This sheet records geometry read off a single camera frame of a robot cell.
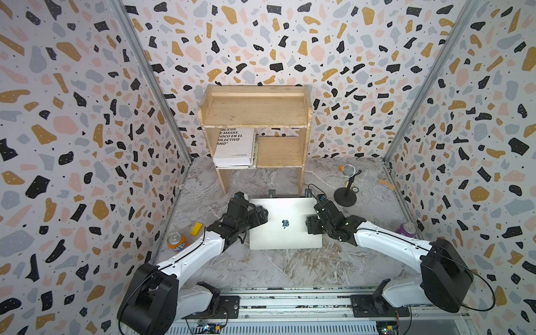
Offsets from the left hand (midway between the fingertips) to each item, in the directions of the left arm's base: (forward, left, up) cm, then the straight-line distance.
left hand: (264, 214), depth 85 cm
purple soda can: (-7, -57, 0) cm, 57 cm away
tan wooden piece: (+27, -66, -16) cm, 73 cm away
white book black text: (+22, +12, +16) cm, 30 cm away
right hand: (-2, -20, -3) cm, 20 cm away
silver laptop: (-5, -9, -4) cm, 11 cm away
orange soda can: (-11, +32, 0) cm, 34 cm away
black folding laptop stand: (+7, -3, +4) cm, 9 cm away
